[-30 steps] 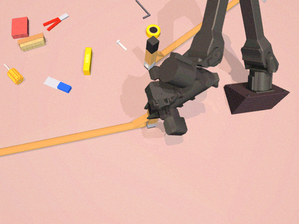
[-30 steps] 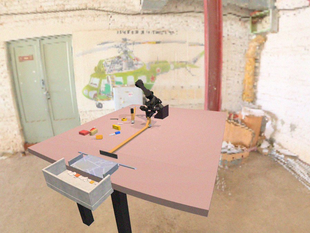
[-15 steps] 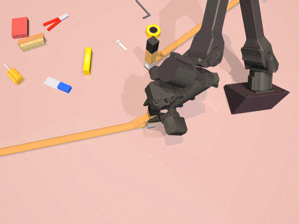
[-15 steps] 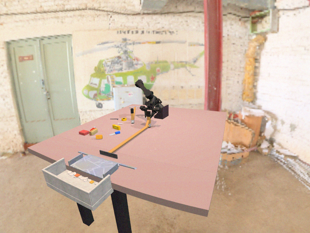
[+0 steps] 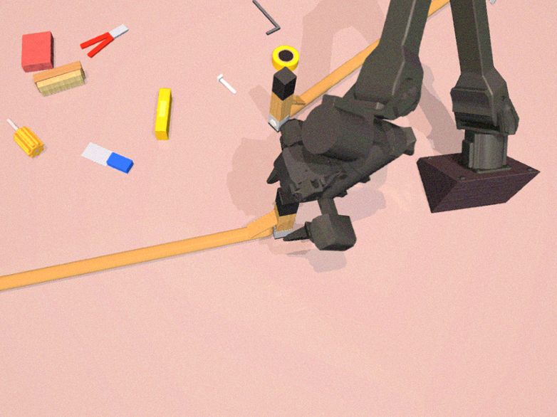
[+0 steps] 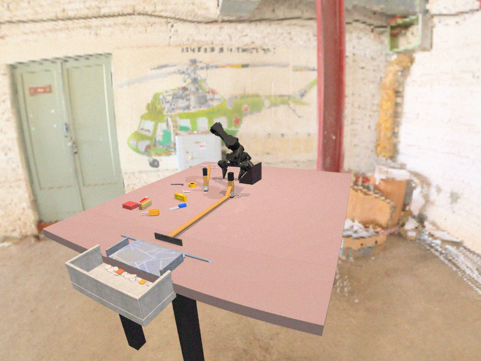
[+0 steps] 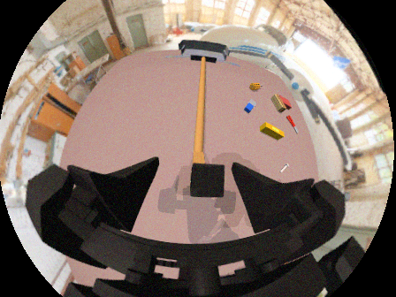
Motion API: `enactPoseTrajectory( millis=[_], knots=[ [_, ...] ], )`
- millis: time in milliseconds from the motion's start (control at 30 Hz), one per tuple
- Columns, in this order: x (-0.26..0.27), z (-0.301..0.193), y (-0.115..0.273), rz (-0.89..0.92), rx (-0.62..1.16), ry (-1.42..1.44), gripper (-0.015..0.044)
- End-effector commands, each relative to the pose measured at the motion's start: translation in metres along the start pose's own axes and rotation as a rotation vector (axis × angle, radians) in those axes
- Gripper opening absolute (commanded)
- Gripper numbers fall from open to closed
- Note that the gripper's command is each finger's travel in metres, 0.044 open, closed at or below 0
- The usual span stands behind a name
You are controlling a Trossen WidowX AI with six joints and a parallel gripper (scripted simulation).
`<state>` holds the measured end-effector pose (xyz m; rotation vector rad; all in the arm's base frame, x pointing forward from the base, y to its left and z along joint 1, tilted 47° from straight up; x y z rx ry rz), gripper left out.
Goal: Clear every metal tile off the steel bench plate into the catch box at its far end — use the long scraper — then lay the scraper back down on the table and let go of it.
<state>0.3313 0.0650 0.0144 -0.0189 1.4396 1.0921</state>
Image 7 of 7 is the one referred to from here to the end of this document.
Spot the red rectangular block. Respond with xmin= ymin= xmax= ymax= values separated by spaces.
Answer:
xmin=280 ymin=96 xmax=291 ymax=110

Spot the tan scrub brush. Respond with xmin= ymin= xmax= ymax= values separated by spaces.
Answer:
xmin=271 ymin=95 xmax=286 ymax=113

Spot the yellow screwdriver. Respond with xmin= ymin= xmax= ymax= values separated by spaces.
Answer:
xmin=250 ymin=82 xmax=261 ymax=91

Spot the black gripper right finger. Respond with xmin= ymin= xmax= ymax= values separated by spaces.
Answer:
xmin=231 ymin=163 xmax=315 ymax=233

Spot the yellow rectangular block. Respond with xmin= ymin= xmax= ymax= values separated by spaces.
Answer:
xmin=259 ymin=123 xmax=284 ymax=141

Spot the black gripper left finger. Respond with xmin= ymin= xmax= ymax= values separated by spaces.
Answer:
xmin=66 ymin=156 xmax=159 ymax=232

